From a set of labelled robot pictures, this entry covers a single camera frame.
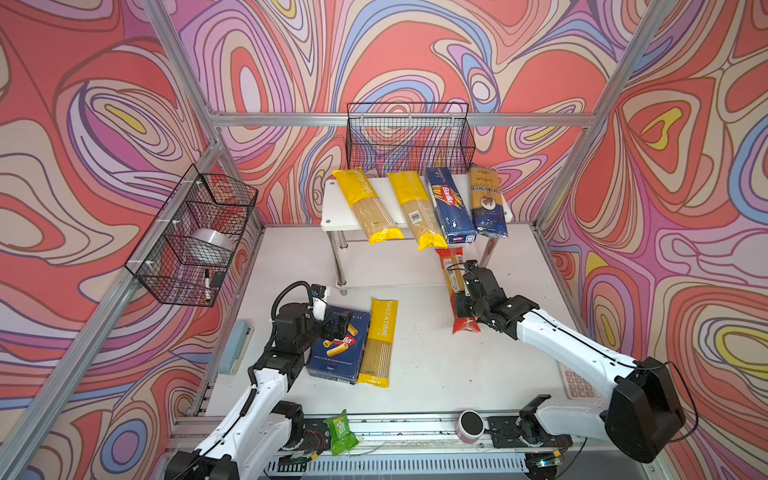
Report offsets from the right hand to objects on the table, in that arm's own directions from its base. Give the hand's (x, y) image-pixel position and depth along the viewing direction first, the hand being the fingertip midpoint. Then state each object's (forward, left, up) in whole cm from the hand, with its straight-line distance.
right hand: (462, 303), depth 85 cm
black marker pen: (-2, +66, +16) cm, 68 cm away
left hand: (-1, +35, +2) cm, 36 cm away
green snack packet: (-31, +34, -9) cm, 47 cm away
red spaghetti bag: (+12, +2, +6) cm, 13 cm away
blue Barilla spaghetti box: (+10, +4, +24) cm, 26 cm away
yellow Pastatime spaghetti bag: (-14, +25, -8) cm, 30 cm away
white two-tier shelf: (+20, +31, -3) cm, 37 cm away
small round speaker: (-30, +3, -6) cm, 31 cm away
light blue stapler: (-9, +65, -6) cm, 66 cm away
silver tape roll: (+4, +64, +24) cm, 68 cm away
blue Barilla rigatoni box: (-14, +35, -3) cm, 38 cm away
